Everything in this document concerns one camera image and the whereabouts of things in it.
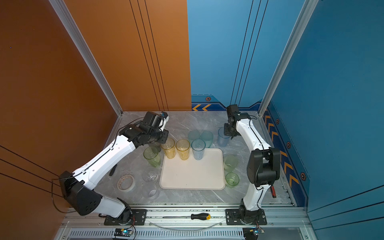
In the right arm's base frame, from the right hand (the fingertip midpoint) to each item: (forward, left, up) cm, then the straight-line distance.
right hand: (229, 132), depth 91 cm
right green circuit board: (-49, -6, -15) cm, 52 cm away
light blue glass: (-6, +19, -6) cm, 21 cm away
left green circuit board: (-49, +56, -14) cm, 75 cm away
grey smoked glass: (-9, +44, -1) cm, 45 cm away
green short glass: (-24, 0, -13) cm, 27 cm away
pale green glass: (-14, 0, -12) cm, 18 cm away
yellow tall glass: (-10, +28, 0) cm, 30 cm away
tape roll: (-26, +61, -13) cm, 68 cm away
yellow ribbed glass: (-9, +37, -3) cm, 38 cm away
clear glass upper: (-22, +48, -11) cm, 54 cm away
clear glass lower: (-31, +46, -12) cm, 57 cm away
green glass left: (-12, +47, -6) cm, 49 cm away
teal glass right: (0, +13, -4) cm, 14 cm away
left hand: (-7, +36, +10) cm, 38 cm away
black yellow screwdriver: (-43, +16, -12) cm, 47 cm away
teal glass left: (+1, +22, -4) cm, 23 cm away
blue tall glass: (-3, +4, -3) cm, 6 cm away
